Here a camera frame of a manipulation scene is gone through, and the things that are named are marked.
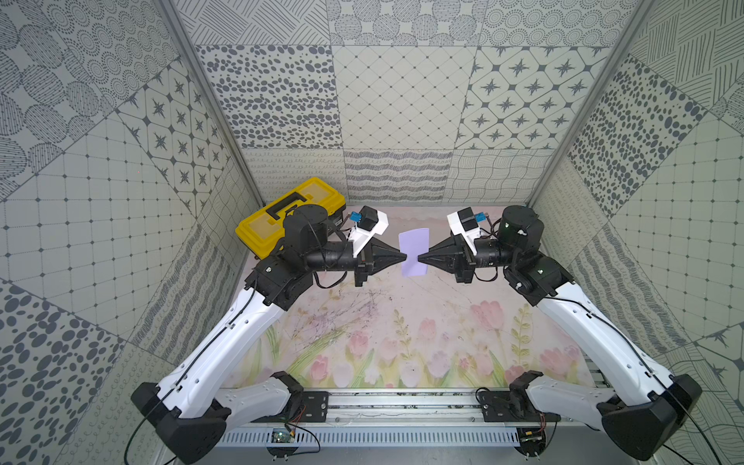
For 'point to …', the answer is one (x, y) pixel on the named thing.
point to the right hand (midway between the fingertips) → (419, 259)
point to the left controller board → (282, 435)
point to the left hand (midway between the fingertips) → (403, 247)
